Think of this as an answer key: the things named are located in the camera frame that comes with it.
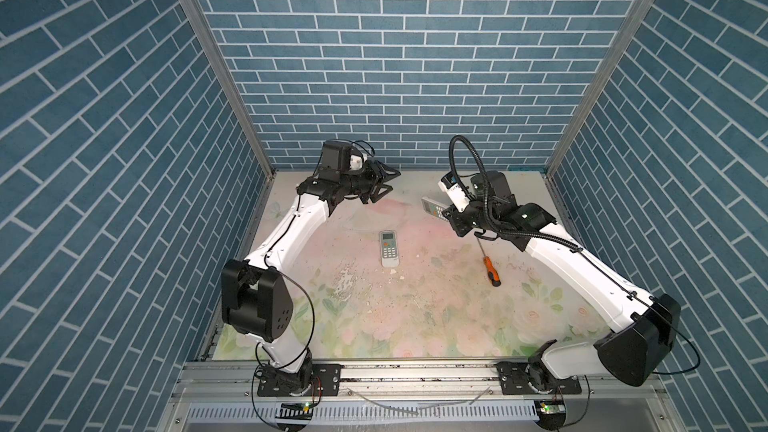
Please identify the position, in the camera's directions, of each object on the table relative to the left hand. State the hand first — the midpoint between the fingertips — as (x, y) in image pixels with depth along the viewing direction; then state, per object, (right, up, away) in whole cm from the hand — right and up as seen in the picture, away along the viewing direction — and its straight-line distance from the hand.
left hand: (398, 179), depth 78 cm
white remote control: (-3, -22, +18) cm, 29 cm away
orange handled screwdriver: (+29, -30, +11) cm, 44 cm away
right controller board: (+38, -59, -4) cm, 70 cm away
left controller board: (-26, -58, -6) cm, 64 cm away
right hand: (+12, -7, 0) cm, 14 cm away
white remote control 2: (+10, -8, +1) cm, 13 cm away
